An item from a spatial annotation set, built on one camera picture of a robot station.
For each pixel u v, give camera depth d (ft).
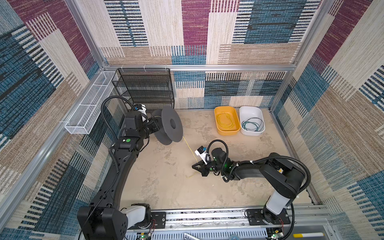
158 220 2.40
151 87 3.55
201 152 2.55
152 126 2.21
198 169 2.73
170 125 2.49
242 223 2.40
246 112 3.91
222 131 3.30
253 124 3.64
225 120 3.68
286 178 1.54
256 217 2.44
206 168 2.51
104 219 1.21
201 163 2.60
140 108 2.17
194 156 2.71
